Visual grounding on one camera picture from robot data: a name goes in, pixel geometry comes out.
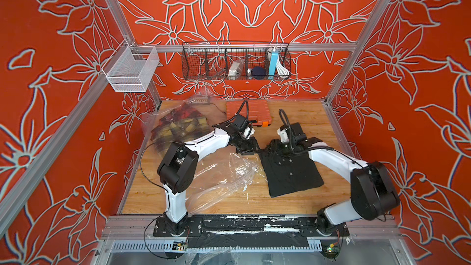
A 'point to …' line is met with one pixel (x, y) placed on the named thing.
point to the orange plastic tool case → (257, 111)
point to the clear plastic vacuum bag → (221, 176)
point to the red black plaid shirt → (183, 112)
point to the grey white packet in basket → (235, 69)
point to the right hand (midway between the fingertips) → (267, 149)
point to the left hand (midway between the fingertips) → (259, 151)
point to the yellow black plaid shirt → (182, 130)
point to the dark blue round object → (259, 72)
